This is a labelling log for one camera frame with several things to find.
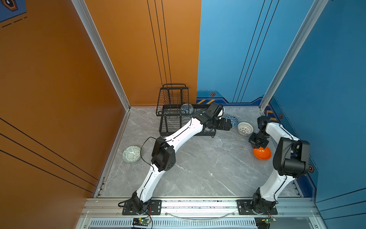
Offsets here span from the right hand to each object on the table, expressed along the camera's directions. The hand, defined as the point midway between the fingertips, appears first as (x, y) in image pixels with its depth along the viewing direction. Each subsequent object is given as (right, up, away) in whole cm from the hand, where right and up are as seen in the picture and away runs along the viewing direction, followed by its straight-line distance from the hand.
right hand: (251, 145), depth 93 cm
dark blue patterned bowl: (-6, +16, +15) cm, 23 cm away
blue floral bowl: (-42, +25, +22) cm, 54 cm away
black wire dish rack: (-55, +34, +24) cm, 70 cm away
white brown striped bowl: (+1, +11, +12) cm, 16 cm away
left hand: (-18, +14, -8) cm, 24 cm away
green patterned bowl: (-78, -6, -1) cm, 78 cm away
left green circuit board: (-65, -34, -22) cm, 77 cm away
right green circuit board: (-2, -33, -23) cm, 40 cm away
